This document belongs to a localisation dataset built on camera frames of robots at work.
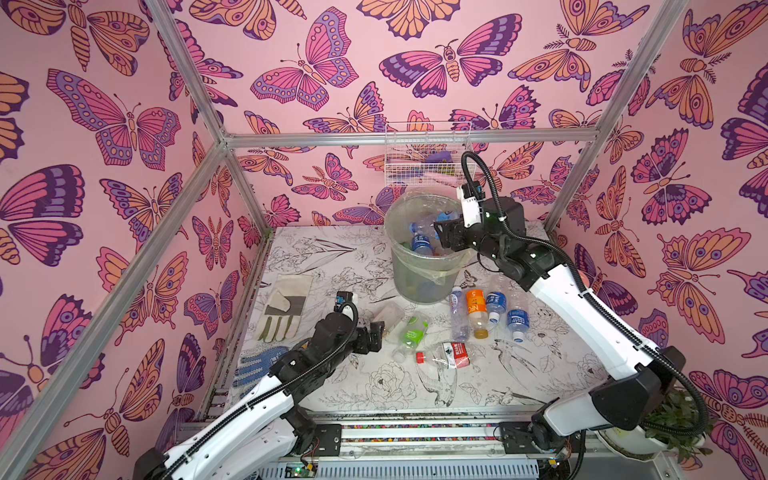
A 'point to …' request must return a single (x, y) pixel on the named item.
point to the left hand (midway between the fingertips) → (371, 321)
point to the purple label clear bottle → (459, 314)
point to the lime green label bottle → (414, 331)
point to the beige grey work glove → (284, 308)
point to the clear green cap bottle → (390, 313)
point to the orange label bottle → (477, 312)
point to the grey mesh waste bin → (423, 270)
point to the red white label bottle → (454, 354)
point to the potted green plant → (678, 408)
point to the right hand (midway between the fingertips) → (451, 217)
